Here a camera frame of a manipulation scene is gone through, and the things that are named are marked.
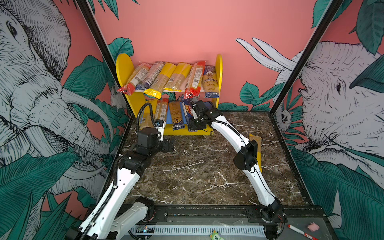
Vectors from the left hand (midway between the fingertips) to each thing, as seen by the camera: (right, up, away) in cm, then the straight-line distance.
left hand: (165, 134), depth 73 cm
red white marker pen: (+65, -46, -4) cm, 80 cm away
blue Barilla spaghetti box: (+9, +13, +20) cm, 26 cm away
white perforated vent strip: (+17, -46, -2) cm, 49 cm away
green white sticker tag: (+25, -47, -5) cm, 53 cm away
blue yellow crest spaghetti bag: (+1, +16, +26) cm, 30 cm away
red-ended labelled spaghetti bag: (-8, +13, +23) cm, 28 cm away
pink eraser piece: (+72, -44, -2) cm, 84 cm away
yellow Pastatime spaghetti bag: (+58, -6, +29) cm, 65 cm away
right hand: (+10, +5, +17) cm, 21 cm away
